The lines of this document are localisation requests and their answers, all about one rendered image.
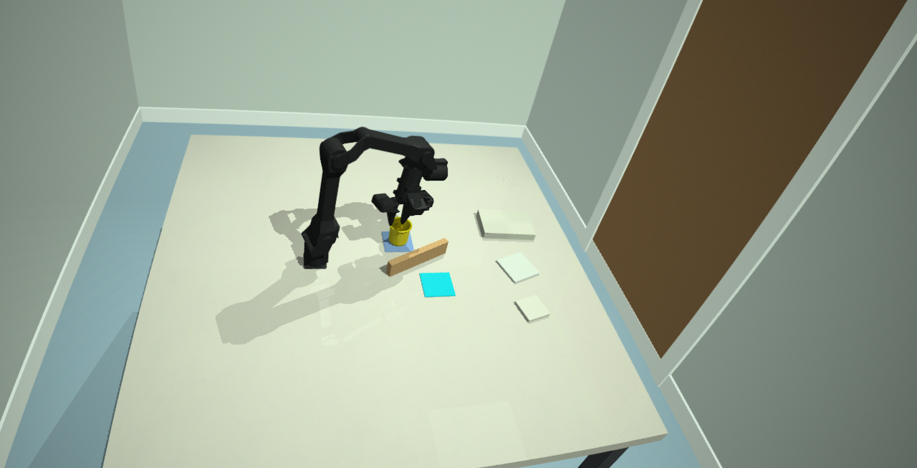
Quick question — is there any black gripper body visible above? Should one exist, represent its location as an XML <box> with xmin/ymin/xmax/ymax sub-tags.
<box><xmin>372</xmin><ymin>178</ymin><xmax>434</xmax><ymax>213</ymax></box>

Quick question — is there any yellow cup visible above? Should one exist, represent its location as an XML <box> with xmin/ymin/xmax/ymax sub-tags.
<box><xmin>388</xmin><ymin>217</ymin><xmax>412</xmax><ymax>247</ymax></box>

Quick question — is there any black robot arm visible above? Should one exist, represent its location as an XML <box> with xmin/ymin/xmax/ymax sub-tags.
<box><xmin>301</xmin><ymin>126</ymin><xmax>448</xmax><ymax>269</ymax></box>

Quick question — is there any brown wooden plank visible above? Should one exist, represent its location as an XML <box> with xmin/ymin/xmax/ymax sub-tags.
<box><xmin>386</xmin><ymin>238</ymin><xmax>448</xmax><ymax>277</ymax></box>

